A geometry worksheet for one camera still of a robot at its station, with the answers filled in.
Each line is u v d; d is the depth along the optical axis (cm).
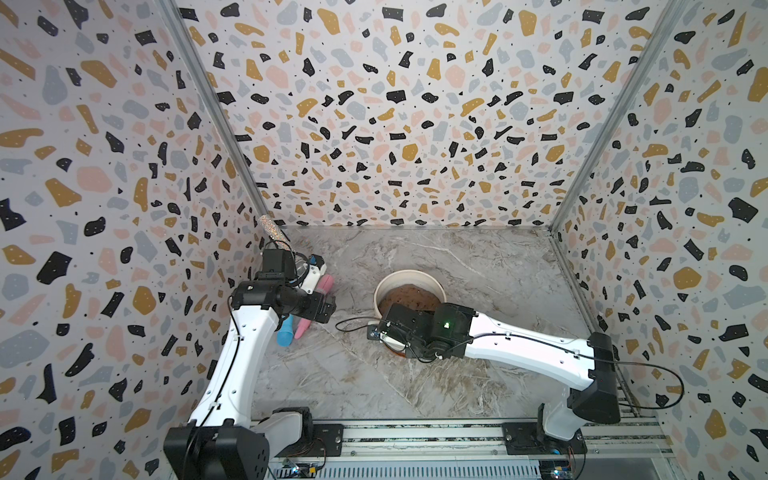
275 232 92
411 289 92
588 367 41
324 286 100
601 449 74
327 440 73
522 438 75
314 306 67
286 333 88
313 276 70
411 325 51
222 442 36
